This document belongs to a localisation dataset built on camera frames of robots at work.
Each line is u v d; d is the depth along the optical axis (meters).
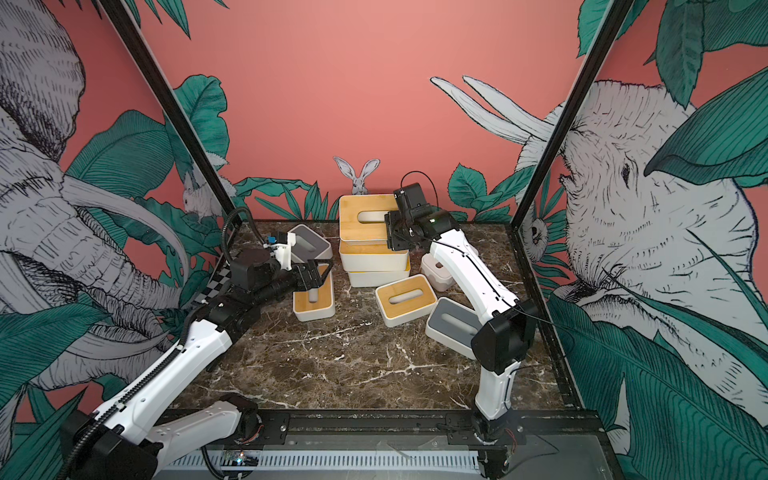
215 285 0.97
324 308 0.90
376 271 0.95
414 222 0.60
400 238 0.67
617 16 0.70
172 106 0.85
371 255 0.88
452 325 0.92
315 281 0.65
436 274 0.96
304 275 0.65
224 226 1.16
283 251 0.66
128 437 0.39
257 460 0.71
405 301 0.94
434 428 0.75
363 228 0.82
